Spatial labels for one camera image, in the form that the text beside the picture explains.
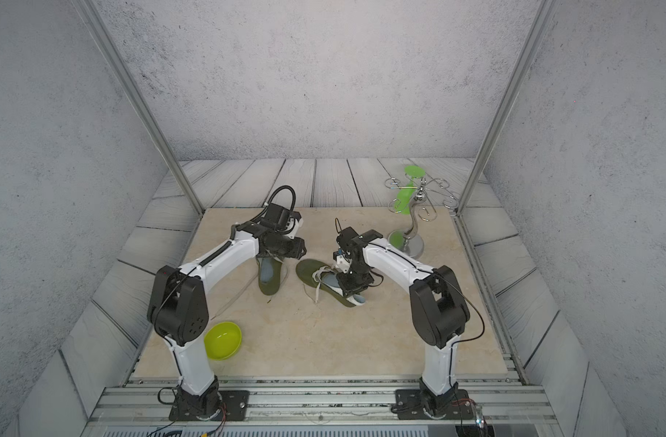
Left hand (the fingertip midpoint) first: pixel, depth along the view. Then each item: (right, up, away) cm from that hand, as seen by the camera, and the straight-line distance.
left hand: (306, 250), depth 92 cm
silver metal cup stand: (+37, +18, -6) cm, 42 cm away
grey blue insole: (+8, -10, 0) cm, 13 cm away
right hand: (+14, -13, -6) cm, 20 cm away
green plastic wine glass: (+35, +20, +8) cm, 41 cm away
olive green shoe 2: (+1, -7, +5) cm, 9 cm away
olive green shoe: (-14, -9, +4) cm, 17 cm away
